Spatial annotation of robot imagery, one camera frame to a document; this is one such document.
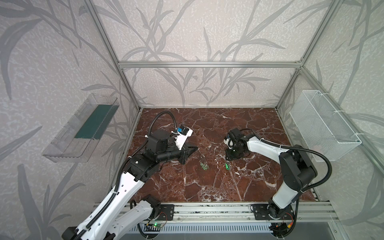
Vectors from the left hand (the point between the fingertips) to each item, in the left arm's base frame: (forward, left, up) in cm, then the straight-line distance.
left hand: (198, 145), depth 64 cm
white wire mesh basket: (+7, -55, +4) cm, 56 cm away
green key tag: (+2, -17, -30) cm, 35 cm away
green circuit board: (-27, +21, -30) cm, 45 cm away
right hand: (+9, -17, -27) cm, 34 cm away
